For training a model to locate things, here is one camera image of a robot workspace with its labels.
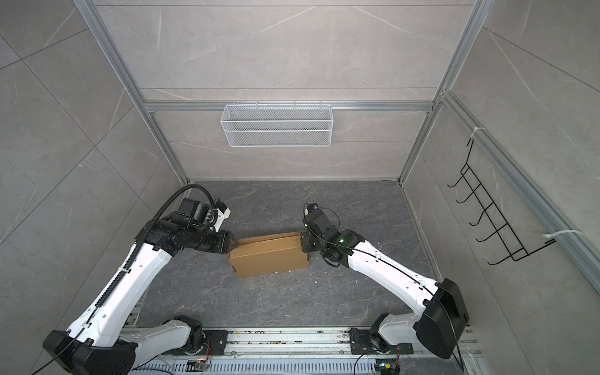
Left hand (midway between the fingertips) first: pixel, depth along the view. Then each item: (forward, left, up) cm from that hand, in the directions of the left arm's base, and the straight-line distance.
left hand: (231, 237), depth 73 cm
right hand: (+3, -24, -5) cm, 25 cm away
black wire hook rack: (-14, -77, +12) cm, 79 cm away
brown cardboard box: (-3, -11, -7) cm, 13 cm away
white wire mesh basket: (+52, -14, +7) cm, 54 cm away
